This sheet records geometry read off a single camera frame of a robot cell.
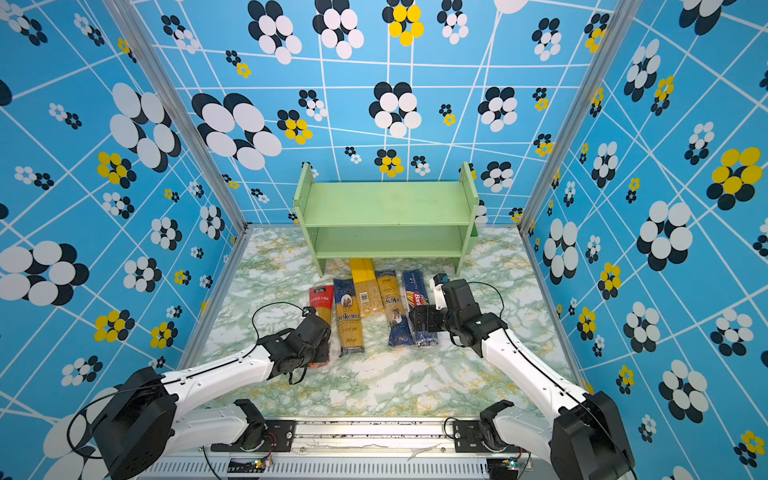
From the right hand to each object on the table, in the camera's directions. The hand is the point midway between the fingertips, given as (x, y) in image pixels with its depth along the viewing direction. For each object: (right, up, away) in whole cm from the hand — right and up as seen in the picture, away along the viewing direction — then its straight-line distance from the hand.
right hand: (425, 313), depth 84 cm
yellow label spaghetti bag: (-18, +5, +14) cm, 23 cm away
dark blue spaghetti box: (-2, +3, +12) cm, 13 cm away
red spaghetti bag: (-32, +1, +11) cm, 34 cm away
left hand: (-29, -10, +3) cm, 31 cm away
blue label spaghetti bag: (-23, -3, +7) cm, 24 cm away
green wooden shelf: (-10, +27, -1) cm, 29 cm away
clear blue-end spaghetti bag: (-7, -7, +5) cm, 11 cm away
